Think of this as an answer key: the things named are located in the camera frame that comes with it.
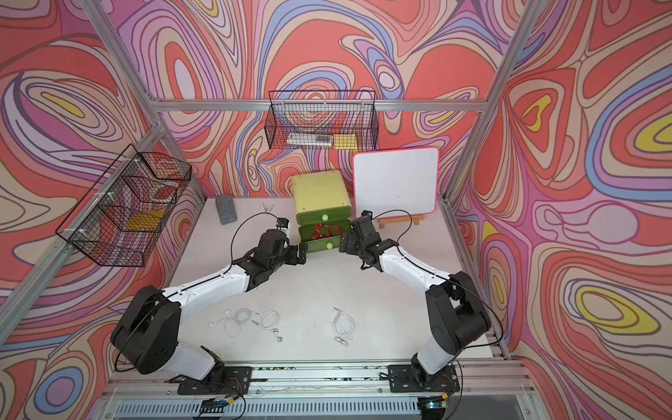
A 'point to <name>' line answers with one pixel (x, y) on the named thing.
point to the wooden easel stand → (415, 219)
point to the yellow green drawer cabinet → (320, 197)
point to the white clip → (262, 209)
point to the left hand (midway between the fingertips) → (298, 244)
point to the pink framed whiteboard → (396, 183)
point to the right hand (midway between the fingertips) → (355, 247)
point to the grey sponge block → (226, 208)
